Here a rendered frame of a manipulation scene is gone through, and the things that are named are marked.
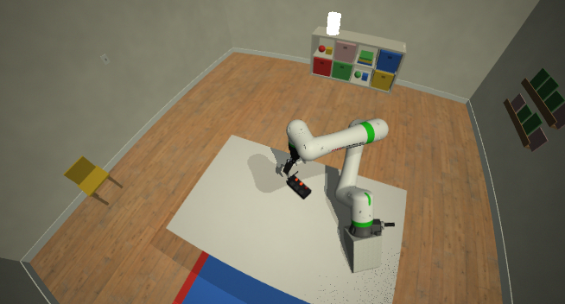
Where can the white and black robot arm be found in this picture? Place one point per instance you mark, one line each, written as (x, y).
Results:
(359, 132)

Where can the black power strip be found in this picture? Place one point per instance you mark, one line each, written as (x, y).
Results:
(299, 187)

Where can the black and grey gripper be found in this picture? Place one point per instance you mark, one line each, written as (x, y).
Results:
(290, 162)

